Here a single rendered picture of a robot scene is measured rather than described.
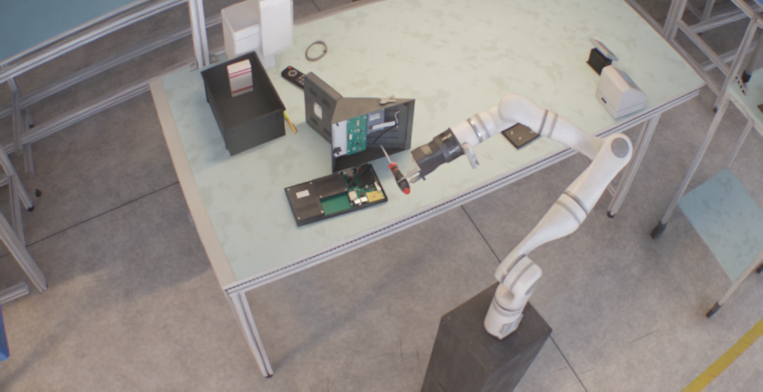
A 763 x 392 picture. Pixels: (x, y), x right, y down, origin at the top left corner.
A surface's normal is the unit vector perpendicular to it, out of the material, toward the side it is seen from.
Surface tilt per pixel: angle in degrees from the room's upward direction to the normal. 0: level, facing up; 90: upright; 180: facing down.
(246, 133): 90
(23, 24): 0
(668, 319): 0
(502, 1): 0
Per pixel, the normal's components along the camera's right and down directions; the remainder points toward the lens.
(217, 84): 0.47, 0.71
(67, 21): 0.05, -0.62
